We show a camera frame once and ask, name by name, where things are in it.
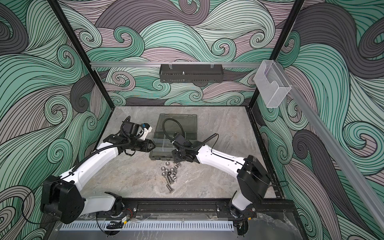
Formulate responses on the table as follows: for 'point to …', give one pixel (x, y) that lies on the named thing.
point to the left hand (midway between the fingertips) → (153, 144)
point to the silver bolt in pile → (167, 178)
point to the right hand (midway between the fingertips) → (176, 155)
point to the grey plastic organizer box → (168, 124)
